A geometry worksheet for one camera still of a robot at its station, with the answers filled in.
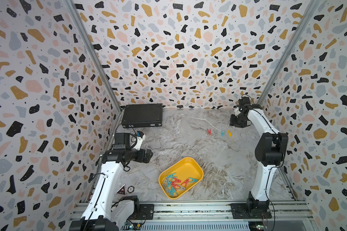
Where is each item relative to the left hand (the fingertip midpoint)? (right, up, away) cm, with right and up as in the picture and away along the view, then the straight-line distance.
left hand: (145, 151), depth 79 cm
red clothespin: (+41, +9, +30) cm, 51 cm away
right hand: (+54, +15, +19) cm, 60 cm away
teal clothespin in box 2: (+27, -18, +5) cm, 33 cm away
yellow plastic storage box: (+19, -17, +7) cm, 27 cm away
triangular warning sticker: (-13, -22, +2) cm, 26 cm away
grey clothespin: (+45, +9, +27) cm, 53 cm away
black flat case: (-11, +21, +34) cm, 42 cm away
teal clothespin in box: (+14, -16, +6) cm, 22 cm away
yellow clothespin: (+56, +8, +27) cm, 62 cm away
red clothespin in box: (+16, -19, +4) cm, 25 cm away
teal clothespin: (+50, +8, +27) cm, 58 cm away
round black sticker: (-9, -22, +3) cm, 24 cm away
